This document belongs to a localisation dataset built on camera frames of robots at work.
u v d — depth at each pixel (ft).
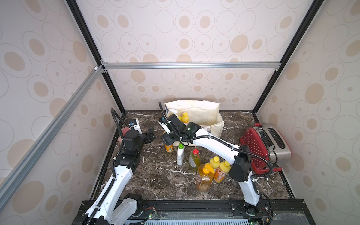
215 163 2.28
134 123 2.13
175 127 1.97
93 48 2.68
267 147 2.51
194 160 2.56
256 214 2.33
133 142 1.81
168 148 3.01
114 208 1.47
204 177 2.19
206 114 3.02
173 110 2.69
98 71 2.79
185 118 2.92
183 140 1.86
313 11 2.26
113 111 1.88
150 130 2.29
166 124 1.95
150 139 2.30
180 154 2.61
